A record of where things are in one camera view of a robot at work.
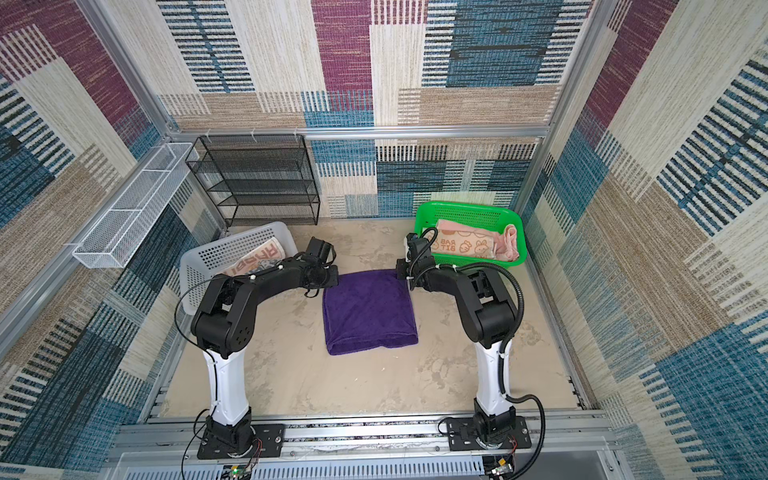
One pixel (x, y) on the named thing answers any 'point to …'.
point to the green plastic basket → (475, 214)
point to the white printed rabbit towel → (271, 253)
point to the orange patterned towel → (457, 238)
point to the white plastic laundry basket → (208, 265)
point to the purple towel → (369, 311)
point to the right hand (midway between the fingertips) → (401, 267)
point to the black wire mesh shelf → (257, 179)
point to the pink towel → (505, 240)
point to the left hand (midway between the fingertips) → (335, 273)
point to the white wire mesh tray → (116, 236)
